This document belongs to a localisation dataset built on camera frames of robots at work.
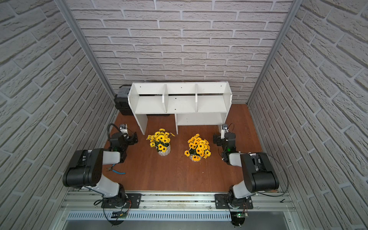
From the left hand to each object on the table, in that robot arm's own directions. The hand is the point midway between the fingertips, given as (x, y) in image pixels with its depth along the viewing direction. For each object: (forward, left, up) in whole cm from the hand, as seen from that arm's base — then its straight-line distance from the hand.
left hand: (129, 130), depth 94 cm
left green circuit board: (-46, -4, -9) cm, 47 cm away
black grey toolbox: (+18, +7, +9) cm, 22 cm away
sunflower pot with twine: (-18, -45, +11) cm, 50 cm away
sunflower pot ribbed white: (-13, -24, +9) cm, 29 cm away
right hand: (-2, -65, +1) cm, 65 cm away
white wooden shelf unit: (+9, -42, +17) cm, 47 cm away
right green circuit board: (-47, -67, -5) cm, 82 cm away
